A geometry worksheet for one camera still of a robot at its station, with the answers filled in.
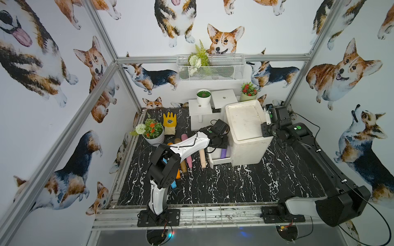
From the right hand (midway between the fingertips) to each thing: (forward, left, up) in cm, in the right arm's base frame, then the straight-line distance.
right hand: (264, 126), depth 79 cm
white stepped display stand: (+23, +34, -17) cm, 44 cm away
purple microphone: (-5, +20, -21) cm, 30 cm away
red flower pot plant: (+26, +3, +1) cm, 26 cm away
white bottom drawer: (-5, +23, -22) cm, 32 cm away
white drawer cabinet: (-10, +10, -3) cm, 14 cm away
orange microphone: (-17, +46, -20) cm, 53 cm away
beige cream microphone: (-6, +33, -22) cm, 40 cm away
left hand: (-1, +18, -14) cm, 23 cm away
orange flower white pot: (+4, +62, -10) cm, 62 cm away
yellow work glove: (+21, +57, -21) cm, 64 cm away
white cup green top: (+24, +32, -1) cm, 40 cm away
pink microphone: (-7, +41, -22) cm, 47 cm away
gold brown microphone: (-10, +44, -22) cm, 50 cm away
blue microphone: (-22, +48, -21) cm, 57 cm away
